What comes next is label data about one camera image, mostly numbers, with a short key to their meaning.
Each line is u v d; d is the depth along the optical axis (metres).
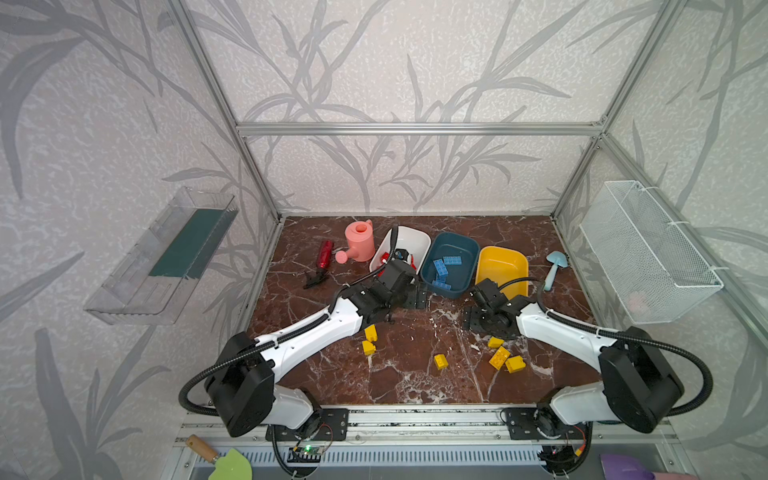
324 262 1.03
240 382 0.40
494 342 0.86
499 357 0.84
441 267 1.00
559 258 1.06
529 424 0.72
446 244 1.08
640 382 0.42
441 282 0.99
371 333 0.87
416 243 1.09
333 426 0.73
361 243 1.00
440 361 0.82
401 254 0.72
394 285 0.60
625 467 0.66
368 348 0.85
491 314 0.67
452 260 1.06
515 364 0.82
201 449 0.69
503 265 1.04
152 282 0.64
